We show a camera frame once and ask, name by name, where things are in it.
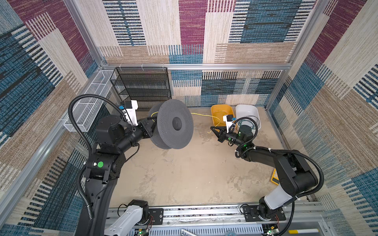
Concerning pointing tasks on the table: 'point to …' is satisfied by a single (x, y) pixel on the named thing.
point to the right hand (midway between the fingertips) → (211, 128)
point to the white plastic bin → (243, 111)
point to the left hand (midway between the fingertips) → (158, 116)
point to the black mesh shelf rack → (148, 87)
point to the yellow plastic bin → (218, 111)
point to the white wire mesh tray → (86, 109)
